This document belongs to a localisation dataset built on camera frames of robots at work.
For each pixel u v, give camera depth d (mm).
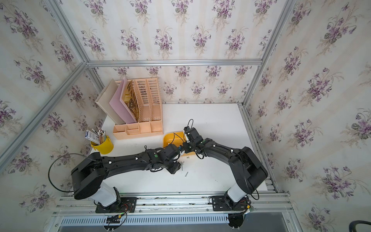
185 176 834
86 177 428
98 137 828
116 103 842
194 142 690
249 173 441
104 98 835
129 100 954
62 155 777
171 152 644
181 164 852
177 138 979
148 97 1101
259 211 721
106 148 895
